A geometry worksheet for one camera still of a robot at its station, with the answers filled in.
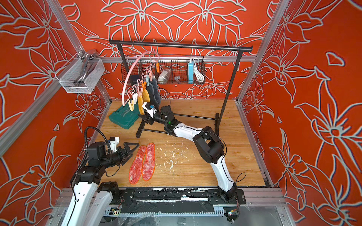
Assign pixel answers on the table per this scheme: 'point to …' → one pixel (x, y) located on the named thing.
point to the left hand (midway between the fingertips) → (135, 149)
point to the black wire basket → (170, 72)
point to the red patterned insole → (135, 170)
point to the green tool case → (125, 116)
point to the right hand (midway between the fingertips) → (138, 111)
